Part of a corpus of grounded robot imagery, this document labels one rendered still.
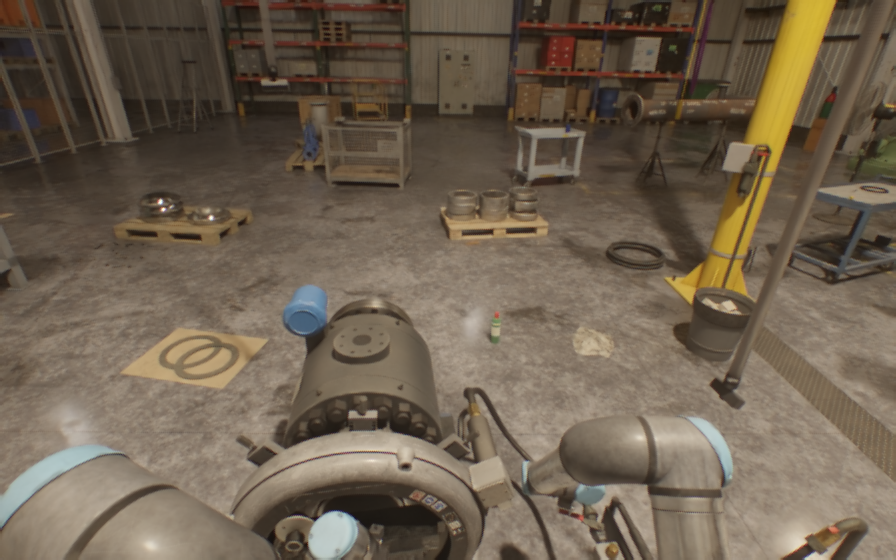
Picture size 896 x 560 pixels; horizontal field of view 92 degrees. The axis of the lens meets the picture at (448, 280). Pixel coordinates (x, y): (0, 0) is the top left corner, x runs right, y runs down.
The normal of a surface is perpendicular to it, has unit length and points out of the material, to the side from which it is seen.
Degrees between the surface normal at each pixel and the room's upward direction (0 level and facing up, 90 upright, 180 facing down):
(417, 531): 2
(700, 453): 43
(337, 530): 20
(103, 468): 25
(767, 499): 0
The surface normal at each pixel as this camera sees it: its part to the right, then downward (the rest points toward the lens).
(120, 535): 0.12, -0.71
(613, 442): -0.54, -0.46
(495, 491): 0.13, 0.46
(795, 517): 0.02, -0.89
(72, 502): -0.09, -0.75
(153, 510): 0.37, -0.88
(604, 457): -0.62, -0.08
